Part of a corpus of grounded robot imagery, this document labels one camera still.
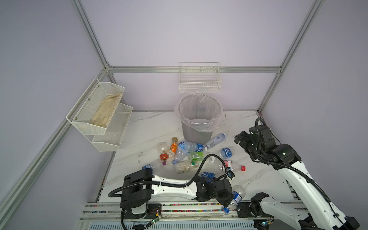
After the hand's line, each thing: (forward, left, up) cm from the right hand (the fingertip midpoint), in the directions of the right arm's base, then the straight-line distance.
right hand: (238, 140), depth 71 cm
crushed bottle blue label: (+8, +28, -20) cm, 36 cm away
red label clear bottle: (-4, 0, -23) cm, 23 cm away
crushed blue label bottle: (-10, +14, -21) cm, 27 cm away
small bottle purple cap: (-2, +47, -26) cm, 54 cm away
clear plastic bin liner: (+32, +16, -11) cm, 37 cm away
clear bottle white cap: (+19, +4, -26) cm, 33 cm away
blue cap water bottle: (-18, -2, -23) cm, 29 cm away
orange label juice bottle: (+8, +36, -20) cm, 42 cm away
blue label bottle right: (+5, +1, -21) cm, 22 cm away
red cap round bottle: (+9, +43, -23) cm, 49 cm away
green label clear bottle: (+1, +21, -20) cm, 29 cm away
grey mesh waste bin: (+16, +25, -16) cm, 34 cm away
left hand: (-20, +6, -18) cm, 27 cm away
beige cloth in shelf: (+21, +72, +6) cm, 76 cm away
